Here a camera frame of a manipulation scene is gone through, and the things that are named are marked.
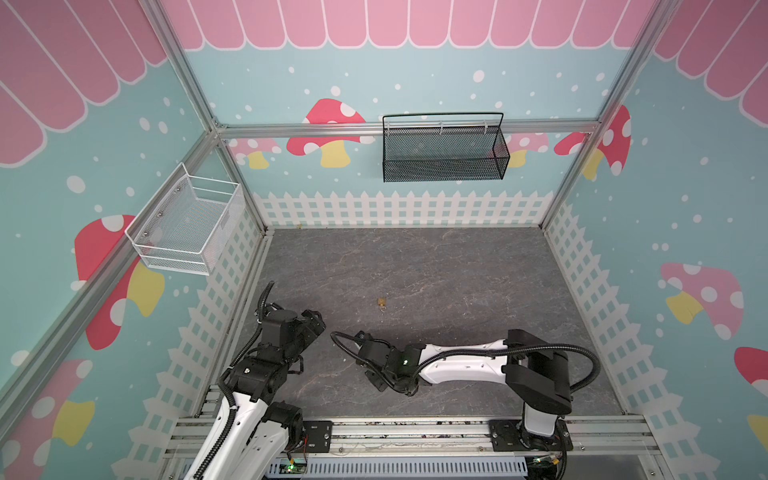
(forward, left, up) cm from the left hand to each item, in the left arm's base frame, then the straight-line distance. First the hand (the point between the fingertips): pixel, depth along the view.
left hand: (311, 329), depth 79 cm
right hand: (-6, -16, -11) cm, 20 cm away
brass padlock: (+17, -18, -14) cm, 28 cm away
